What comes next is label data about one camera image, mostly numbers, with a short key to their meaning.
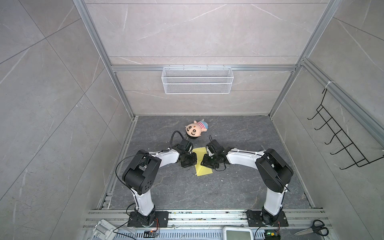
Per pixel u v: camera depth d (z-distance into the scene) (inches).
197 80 39.7
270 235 27.6
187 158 31.7
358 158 23.6
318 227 28.2
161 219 28.9
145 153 20.5
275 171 19.2
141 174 19.0
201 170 35.6
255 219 28.8
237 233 26.1
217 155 29.0
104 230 27.0
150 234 27.6
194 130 39.5
